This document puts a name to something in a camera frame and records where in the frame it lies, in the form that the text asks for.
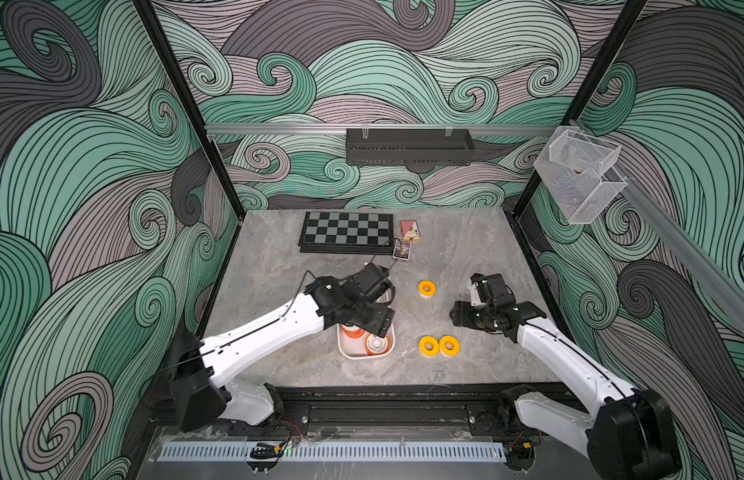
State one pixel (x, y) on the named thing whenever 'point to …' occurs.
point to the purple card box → (402, 249)
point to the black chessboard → (364, 233)
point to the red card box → (410, 230)
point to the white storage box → (357, 343)
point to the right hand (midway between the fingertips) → (464, 316)
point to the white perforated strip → (334, 452)
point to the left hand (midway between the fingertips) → (381, 315)
